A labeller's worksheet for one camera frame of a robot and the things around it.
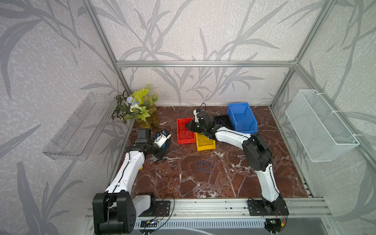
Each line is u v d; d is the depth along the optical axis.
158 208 0.73
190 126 0.83
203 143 0.95
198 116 0.78
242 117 1.13
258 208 0.72
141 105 0.90
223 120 1.09
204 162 0.89
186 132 1.04
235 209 0.75
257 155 0.54
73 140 0.64
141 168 0.87
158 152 0.74
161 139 0.74
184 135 1.03
